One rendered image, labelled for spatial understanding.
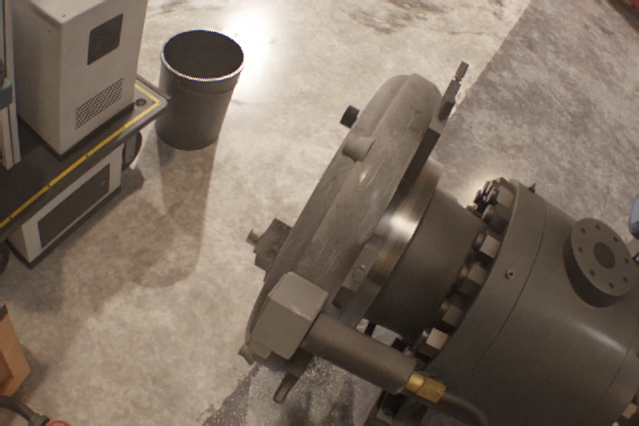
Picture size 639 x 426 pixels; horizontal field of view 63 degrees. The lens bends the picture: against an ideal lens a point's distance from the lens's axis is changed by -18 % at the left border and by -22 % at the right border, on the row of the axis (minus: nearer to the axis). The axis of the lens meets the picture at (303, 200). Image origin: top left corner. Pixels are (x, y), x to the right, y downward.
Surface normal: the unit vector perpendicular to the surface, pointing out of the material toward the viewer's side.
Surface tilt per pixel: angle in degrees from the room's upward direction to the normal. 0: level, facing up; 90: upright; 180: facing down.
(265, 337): 67
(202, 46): 87
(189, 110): 93
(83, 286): 0
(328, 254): 51
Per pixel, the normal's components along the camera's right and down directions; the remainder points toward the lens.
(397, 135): 0.13, -0.45
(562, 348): -0.10, -0.05
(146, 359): 0.25, -0.62
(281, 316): -0.30, 0.32
